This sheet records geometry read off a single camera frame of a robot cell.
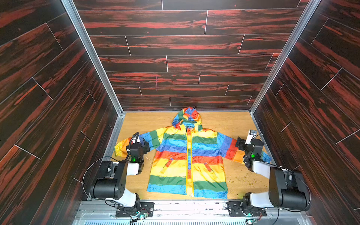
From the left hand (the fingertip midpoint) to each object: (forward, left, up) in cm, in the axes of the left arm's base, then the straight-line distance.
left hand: (139, 142), depth 94 cm
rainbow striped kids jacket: (-8, -34, -6) cm, 36 cm away
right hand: (+2, -74, +4) cm, 74 cm away
